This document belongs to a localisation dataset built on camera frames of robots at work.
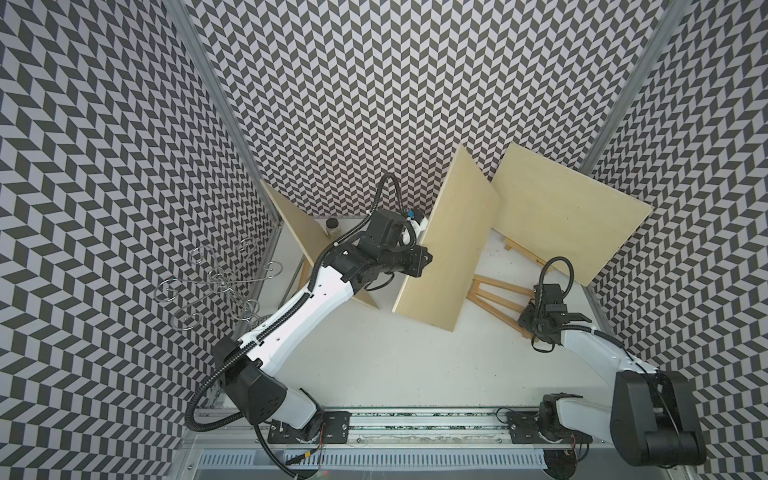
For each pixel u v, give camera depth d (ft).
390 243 1.82
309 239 2.38
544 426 2.19
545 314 2.22
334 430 2.37
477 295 3.24
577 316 2.10
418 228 2.11
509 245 3.53
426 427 2.47
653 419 1.34
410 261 2.04
